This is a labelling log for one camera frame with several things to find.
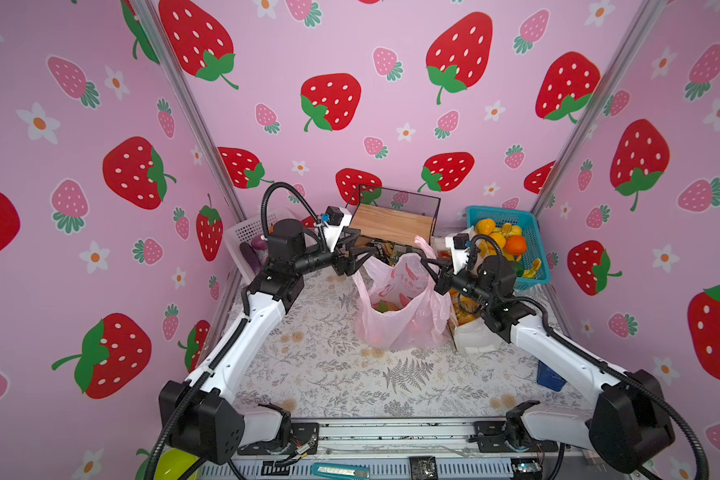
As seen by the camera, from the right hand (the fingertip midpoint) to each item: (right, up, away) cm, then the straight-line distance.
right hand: (422, 260), depth 75 cm
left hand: (-14, +5, -6) cm, 16 cm away
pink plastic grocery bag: (-6, -12, -4) cm, 14 cm away
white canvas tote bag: (+13, -18, -1) cm, 22 cm away
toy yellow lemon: (+30, +13, +35) cm, 48 cm away
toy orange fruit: (+39, +5, +31) cm, 50 cm away
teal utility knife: (-21, -50, -5) cm, 55 cm away
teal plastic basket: (+47, +10, +36) cm, 60 cm away
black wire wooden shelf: (-5, +15, +30) cm, 34 cm away
